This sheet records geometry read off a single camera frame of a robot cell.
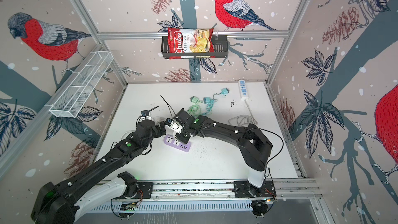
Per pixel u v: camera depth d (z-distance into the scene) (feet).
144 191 2.40
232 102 3.60
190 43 2.88
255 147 1.49
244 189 2.39
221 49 3.11
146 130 2.01
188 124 2.10
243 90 3.71
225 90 3.75
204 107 3.48
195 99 3.57
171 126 2.33
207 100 3.51
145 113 2.33
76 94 2.43
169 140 2.88
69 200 1.31
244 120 3.29
